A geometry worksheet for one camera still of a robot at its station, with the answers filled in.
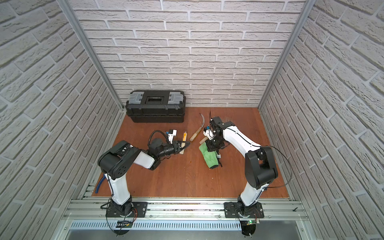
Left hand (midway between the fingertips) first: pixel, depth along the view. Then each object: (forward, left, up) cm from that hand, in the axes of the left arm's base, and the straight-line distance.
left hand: (191, 144), depth 84 cm
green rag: (-7, -11, -4) cm, 14 cm away
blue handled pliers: (-20, +51, -13) cm, 57 cm away
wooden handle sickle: (+3, +4, 0) cm, 5 cm away
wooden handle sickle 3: (+19, -5, -11) cm, 22 cm away
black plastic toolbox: (+27, +24, +4) cm, 36 cm away
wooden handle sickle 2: (+10, -8, -11) cm, 17 cm away
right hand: (-1, -13, -5) cm, 14 cm away
